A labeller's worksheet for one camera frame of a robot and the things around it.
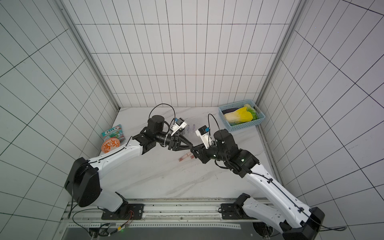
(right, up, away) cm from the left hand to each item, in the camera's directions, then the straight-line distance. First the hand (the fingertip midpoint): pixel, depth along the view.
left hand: (188, 148), depth 68 cm
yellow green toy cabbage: (+39, +17, +37) cm, 56 cm away
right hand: (0, -1, -1) cm, 2 cm away
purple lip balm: (+3, +8, +32) cm, 33 cm away
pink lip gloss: (-3, -10, +24) cm, 26 cm away
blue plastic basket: (+32, +23, +46) cm, 60 cm away
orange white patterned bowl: (-54, -3, +27) cm, 60 cm away
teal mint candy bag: (-52, +5, +34) cm, 63 cm away
